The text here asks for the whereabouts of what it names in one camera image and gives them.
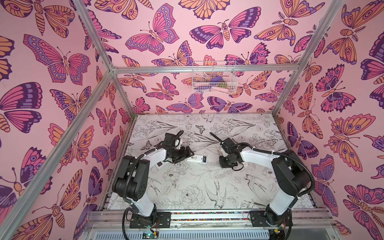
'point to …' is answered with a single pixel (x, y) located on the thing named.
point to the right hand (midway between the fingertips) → (221, 163)
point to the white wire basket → (202, 72)
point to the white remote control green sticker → (198, 159)
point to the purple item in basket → (217, 79)
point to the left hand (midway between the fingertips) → (190, 154)
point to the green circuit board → (148, 235)
